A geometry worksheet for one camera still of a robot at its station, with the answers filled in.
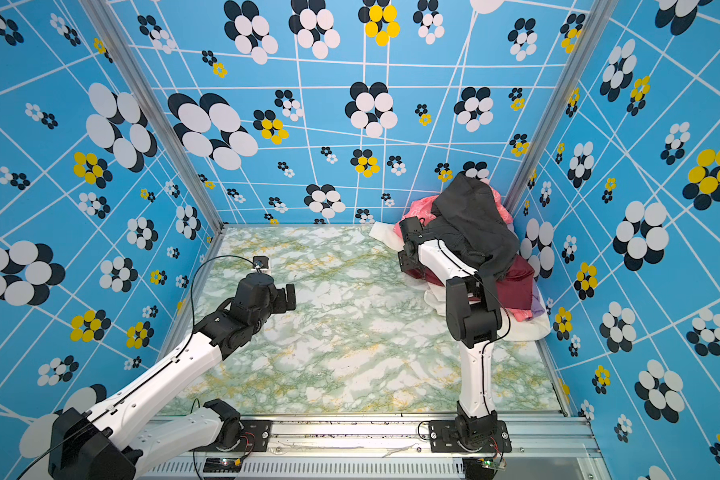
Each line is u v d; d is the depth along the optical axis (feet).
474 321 1.83
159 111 2.84
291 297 2.41
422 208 3.55
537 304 3.05
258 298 1.92
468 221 3.44
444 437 2.37
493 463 2.22
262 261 2.24
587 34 2.33
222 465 2.37
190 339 1.69
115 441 1.30
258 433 2.43
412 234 2.63
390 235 3.81
